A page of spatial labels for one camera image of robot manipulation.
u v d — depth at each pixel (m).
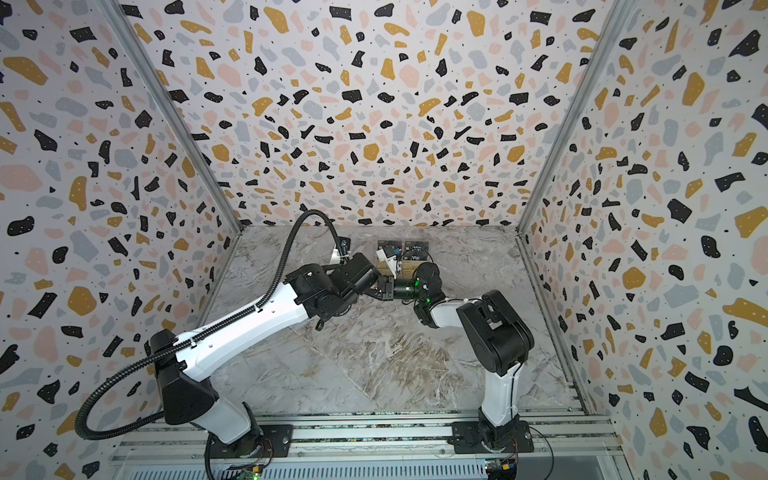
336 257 0.66
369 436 0.76
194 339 0.42
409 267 0.79
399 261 0.79
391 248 0.80
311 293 0.48
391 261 0.79
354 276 0.54
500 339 0.52
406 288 0.76
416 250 1.03
